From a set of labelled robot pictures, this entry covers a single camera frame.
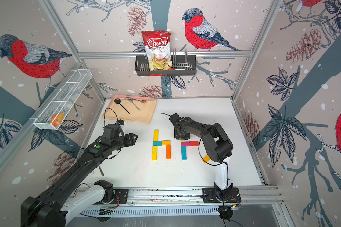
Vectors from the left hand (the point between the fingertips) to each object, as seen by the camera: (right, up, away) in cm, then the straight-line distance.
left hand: (136, 134), depth 81 cm
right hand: (+26, -5, +17) cm, 32 cm away
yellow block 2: (+9, -14, +9) cm, 20 cm away
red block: (+37, -9, +15) cm, 41 cm away
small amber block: (+16, -9, +14) cm, 23 cm away
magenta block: (+30, -9, +12) cm, 33 cm away
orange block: (+18, -13, +9) cm, 24 cm away
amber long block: (+43, -17, +8) cm, 47 cm away
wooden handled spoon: (-5, +21, +37) cm, 43 cm away
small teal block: (+11, -9, +12) cm, 19 cm away
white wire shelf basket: (-41, +12, -9) cm, 43 cm away
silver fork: (-15, +22, +37) cm, 46 cm away
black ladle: (-26, +22, +37) cm, 51 cm away
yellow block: (+9, -4, +17) cm, 20 cm away
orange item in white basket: (-34, +9, -14) cm, 38 cm away
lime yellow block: (+28, -7, +14) cm, 32 cm away
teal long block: (+29, -14, +9) cm, 33 cm away
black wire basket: (+28, +45, +14) cm, 55 cm away
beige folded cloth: (-26, +12, +32) cm, 43 cm away
